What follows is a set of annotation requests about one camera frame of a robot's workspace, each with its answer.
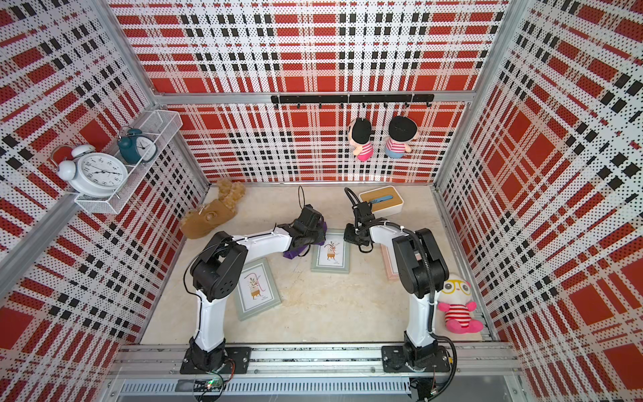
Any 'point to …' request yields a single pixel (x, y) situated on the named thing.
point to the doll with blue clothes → (402, 131)
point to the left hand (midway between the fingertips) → (326, 233)
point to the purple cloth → (299, 251)
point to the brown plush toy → (208, 216)
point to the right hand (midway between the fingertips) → (350, 236)
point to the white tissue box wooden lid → (384, 200)
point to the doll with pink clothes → (360, 134)
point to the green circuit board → (208, 385)
